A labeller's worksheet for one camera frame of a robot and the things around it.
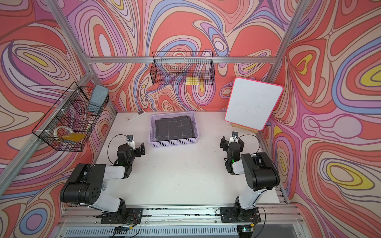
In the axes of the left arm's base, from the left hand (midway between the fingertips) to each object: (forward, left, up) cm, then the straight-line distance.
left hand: (136, 143), depth 94 cm
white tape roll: (-8, +27, +26) cm, 38 cm away
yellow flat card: (-11, +20, +22) cm, 32 cm away
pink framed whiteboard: (+19, -75, +16) cm, 79 cm away
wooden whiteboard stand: (+17, -68, -3) cm, 70 cm away
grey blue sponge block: (+13, +17, +27) cm, 35 cm away
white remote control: (+29, +9, -4) cm, 30 cm away
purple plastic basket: (+5, -8, -5) cm, 11 cm away
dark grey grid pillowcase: (+14, -23, -2) cm, 27 cm away
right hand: (+2, -62, 0) cm, 62 cm away
